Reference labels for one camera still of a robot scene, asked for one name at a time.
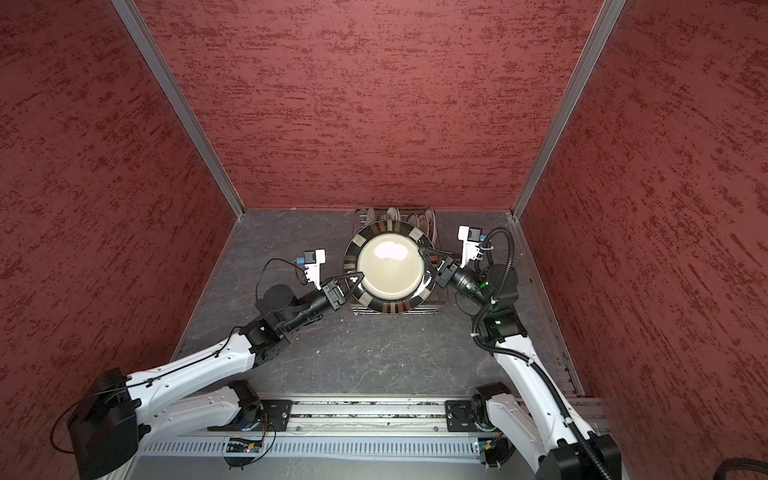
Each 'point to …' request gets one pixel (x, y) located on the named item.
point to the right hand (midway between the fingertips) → (415, 256)
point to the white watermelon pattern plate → (392, 214)
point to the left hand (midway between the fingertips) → (365, 282)
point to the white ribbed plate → (370, 218)
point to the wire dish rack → (415, 216)
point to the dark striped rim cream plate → (396, 276)
